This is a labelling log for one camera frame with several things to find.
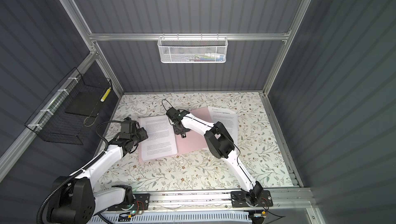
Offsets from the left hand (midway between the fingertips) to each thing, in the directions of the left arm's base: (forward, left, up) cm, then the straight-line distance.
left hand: (141, 132), depth 88 cm
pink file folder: (-5, -29, -6) cm, 30 cm away
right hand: (+6, -23, -9) cm, 25 cm away
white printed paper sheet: (-1, -10, -9) cm, 13 cm away
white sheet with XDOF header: (+12, -54, -8) cm, 56 cm away
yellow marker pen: (+13, +16, +19) cm, 28 cm away
